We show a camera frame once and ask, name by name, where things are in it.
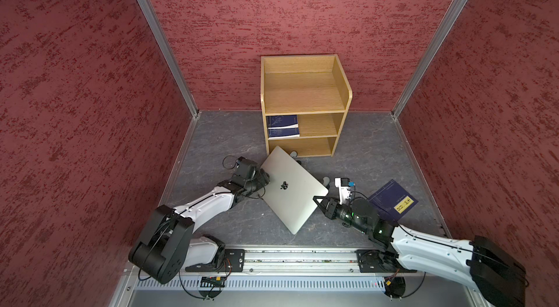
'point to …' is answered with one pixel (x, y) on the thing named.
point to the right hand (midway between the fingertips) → (313, 204)
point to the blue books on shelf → (282, 126)
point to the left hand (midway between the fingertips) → (264, 183)
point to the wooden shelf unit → (304, 99)
